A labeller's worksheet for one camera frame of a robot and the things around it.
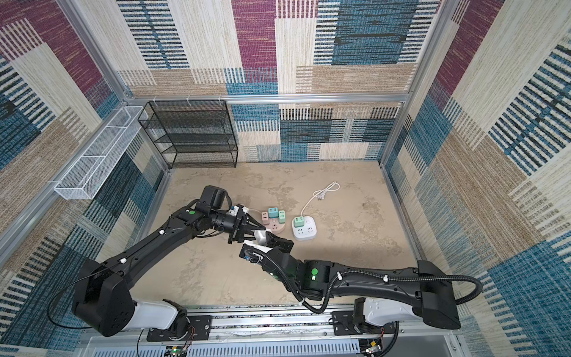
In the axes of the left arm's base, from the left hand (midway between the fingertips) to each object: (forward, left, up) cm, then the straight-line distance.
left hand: (263, 229), depth 71 cm
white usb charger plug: (-3, +1, +1) cm, 3 cm away
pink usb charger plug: (+14, +2, -16) cm, 21 cm away
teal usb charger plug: (+16, -2, -16) cm, 23 cm away
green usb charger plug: (+14, -5, -16) cm, 22 cm away
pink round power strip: (+12, -3, -20) cm, 23 cm away
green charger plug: (+12, -12, -16) cm, 24 cm away
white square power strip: (+9, -15, -20) cm, 27 cm away
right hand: (-1, -2, -2) cm, 4 cm away
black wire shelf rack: (+55, +38, -5) cm, 68 cm away
